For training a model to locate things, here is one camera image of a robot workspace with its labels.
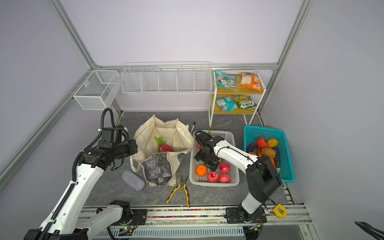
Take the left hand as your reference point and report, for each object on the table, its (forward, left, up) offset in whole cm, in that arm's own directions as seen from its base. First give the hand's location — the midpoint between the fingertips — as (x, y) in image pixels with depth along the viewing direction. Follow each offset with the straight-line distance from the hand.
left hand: (137, 148), depth 74 cm
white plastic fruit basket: (-12, -33, -22) cm, 41 cm away
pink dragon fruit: (+8, -9, -15) cm, 19 cm away
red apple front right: (-12, -44, -17) cm, 49 cm away
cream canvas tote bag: (-8, -11, -7) cm, 15 cm away
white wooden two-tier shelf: (+28, -43, +12) cm, 53 cm away
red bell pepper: (+7, -70, -14) cm, 72 cm away
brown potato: (+1, -73, -15) cm, 74 cm away
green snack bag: (+34, -64, -4) cm, 73 cm away
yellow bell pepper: (+8, -79, -17) cm, 81 cm away
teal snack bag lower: (+32, -52, -4) cm, 61 cm away
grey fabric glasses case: (-9, +7, -19) cm, 22 cm away
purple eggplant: (+8, -66, -20) cm, 69 cm away
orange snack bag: (+33, -64, +13) cm, 73 cm away
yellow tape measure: (-29, -70, -20) cm, 78 cm away
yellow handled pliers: (-12, -21, -22) cm, 33 cm away
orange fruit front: (-7, -32, -16) cm, 37 cm away
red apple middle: (-7, -45, -17) cm, 49 cm away
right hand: (-4, -33, -16) cm, 36 cm away
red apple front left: (-11, -38, -17) cm, 43 cm away
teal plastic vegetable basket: (+17, -69, -18) cm, 73 cm away
